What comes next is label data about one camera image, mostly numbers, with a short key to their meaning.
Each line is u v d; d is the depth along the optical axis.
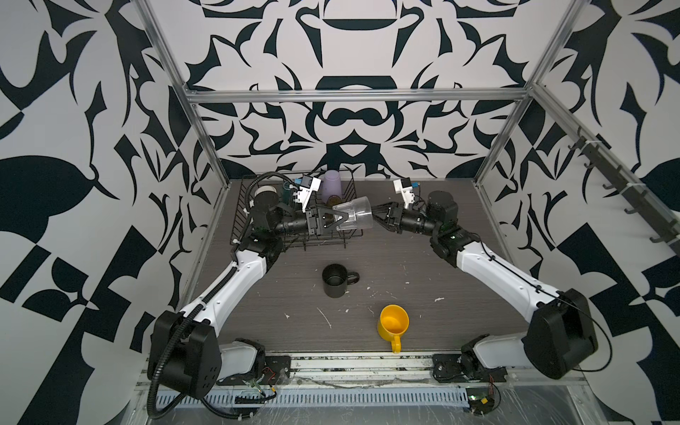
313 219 0.61
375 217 0.69
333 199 1.02
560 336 0.42
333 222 0.65
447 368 0.74
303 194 0.65
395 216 0.66
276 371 0.74
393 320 0.83
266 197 0.58
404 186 0.71
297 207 0.65
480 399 0.71
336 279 0.87
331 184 1.04
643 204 0.55
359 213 0.64
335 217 0.65
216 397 0.71
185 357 0.40
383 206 0.70
